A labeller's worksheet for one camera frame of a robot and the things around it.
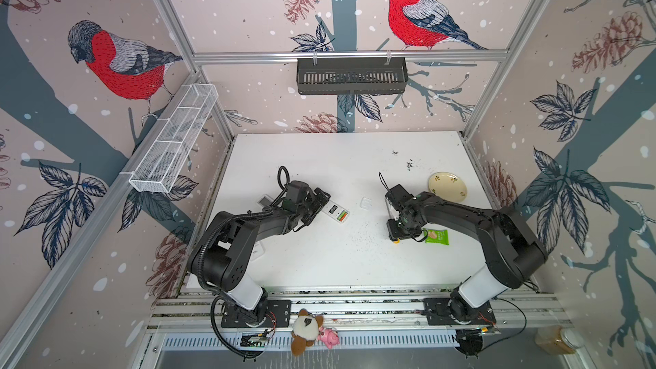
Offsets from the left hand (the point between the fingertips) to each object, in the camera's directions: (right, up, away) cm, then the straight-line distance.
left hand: (326, 202), depth 92 cm
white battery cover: (+15, -2, +6) cm, 17 cm away
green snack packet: (+39, -11, -4) cm, 41 cm away
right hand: (+25, -13, -2) cm, 28 cm away
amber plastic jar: (+59, -29, -29) cm, 72 cm away
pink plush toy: (+2, -32, -24) cm, 40 cm away
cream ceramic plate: (+50, +5, +11) cm, 51 cm away
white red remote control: (+4, -4, +3) cm, 6 cm away
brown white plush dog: (-5, -30, -23) cm, 38 cm away
